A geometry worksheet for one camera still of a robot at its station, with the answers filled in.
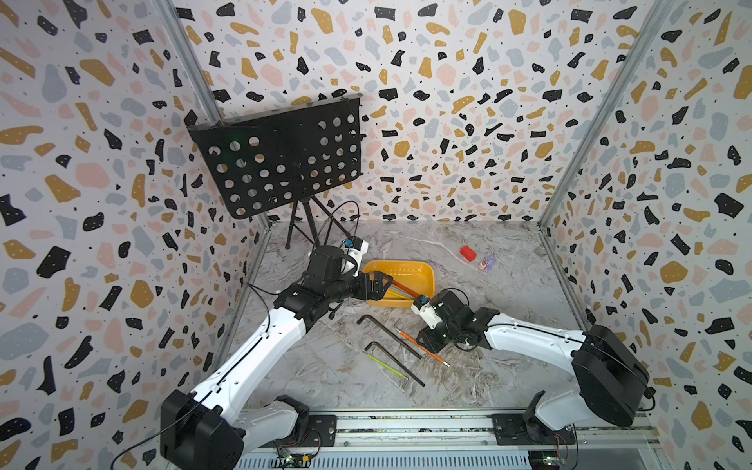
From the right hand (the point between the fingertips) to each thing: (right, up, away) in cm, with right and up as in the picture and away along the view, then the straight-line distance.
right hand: (420, 338), depth 85 cm
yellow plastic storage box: (0, +17, +19) cm, 25 cm away
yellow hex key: (-6, +10, +15) cm, 19 cm away
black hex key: (-8, -7, +1) cm, 11 cm away
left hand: (-11, +19, -10) cm, 24 cm away
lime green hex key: (-10, -8, 0) cm, 13 cm away
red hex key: (-1, +11, +15) cm, 19 cm away
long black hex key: (-9, -1, +6) cm, 11 cm away
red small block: (+20, +25, +25) cm, 41 cm away
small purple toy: (+26, +20, +21) cm, 40 cm away
